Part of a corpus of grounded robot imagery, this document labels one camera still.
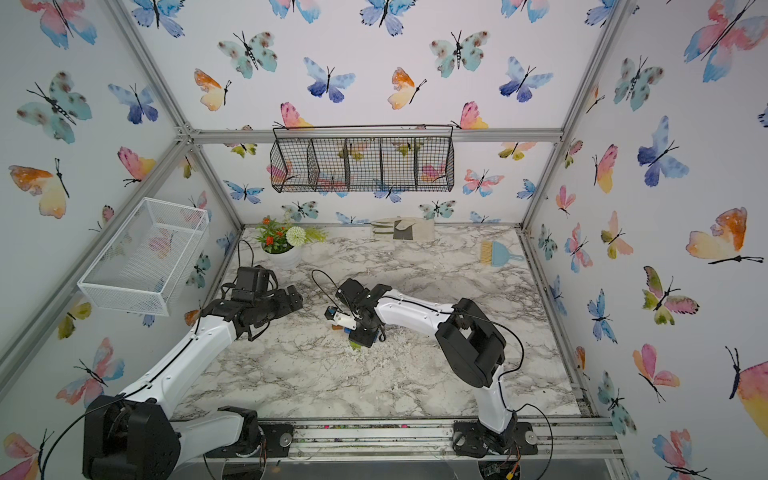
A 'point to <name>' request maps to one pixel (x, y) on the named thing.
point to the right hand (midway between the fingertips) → (362, 331)
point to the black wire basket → (362, 158)
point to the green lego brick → (355, 346)
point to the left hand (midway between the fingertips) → (292, 299)
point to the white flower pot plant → (282, 246)
